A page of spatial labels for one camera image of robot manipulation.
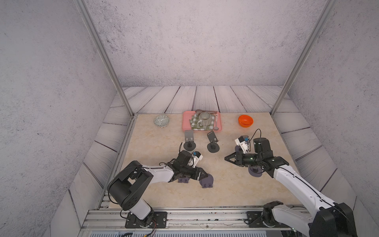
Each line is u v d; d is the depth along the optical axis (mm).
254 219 708
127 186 450
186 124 1152
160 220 727
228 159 760
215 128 1105
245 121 1140
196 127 1109
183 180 848
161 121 1147
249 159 684
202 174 787
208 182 839
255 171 866
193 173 774
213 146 1012
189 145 1033
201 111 1230
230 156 744
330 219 382
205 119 1078
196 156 808
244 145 741
